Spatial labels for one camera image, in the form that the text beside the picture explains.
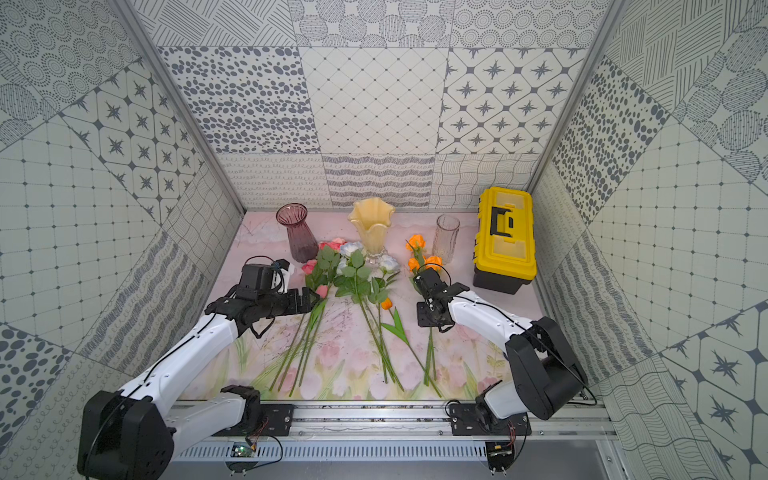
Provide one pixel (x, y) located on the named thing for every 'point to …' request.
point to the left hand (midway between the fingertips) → (304, 293)
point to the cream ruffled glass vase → (373, 216)
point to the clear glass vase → (445, 237)
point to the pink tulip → (322, 293)
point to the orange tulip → (400, 333)
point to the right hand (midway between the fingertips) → (431, 320)
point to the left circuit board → (241, 450)
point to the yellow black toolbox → (505, 257)
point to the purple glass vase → (302, 240)
